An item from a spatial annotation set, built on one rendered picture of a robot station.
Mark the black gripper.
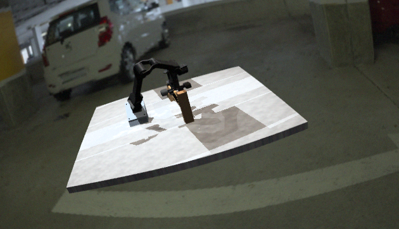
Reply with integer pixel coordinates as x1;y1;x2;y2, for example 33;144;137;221
160;78;191;101

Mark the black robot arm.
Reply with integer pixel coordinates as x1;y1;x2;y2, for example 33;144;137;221
127;58;188;113

